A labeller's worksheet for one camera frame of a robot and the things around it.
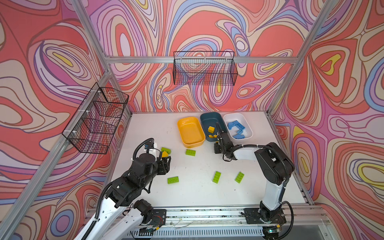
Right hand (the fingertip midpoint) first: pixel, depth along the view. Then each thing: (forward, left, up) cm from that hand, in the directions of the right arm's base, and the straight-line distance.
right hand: (218, 148), depth 101 cm
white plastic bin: (+23, -11, +6) cm, 26 cm away
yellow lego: (+10, +5, +7) cm, 14 cm away
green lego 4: (-22, -9, +2) cm, 23 cm away
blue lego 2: (+8, -15, +3) cm, 17 cm away
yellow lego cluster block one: (+6, +5, +5) cm, 9 cm away
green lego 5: (-21, +30, +1) cm, 37 cm away
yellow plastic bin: (+13, +18, +4) cm, 23 cm away
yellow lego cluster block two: (-5, +36, +3) cm, 36 cm away
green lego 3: (-21, +5, +3) cm, 22 cm away
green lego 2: (-4, +34, +5) cm, 34 cm away
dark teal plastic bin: (+23, +5, +3) cm, 23 cm away
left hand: (-19, +30, +24) cm, 43 cm away
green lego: (-5, +19, +3) cm, 20 cm away
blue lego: (+17, -16, +4) cm, 24 cm away
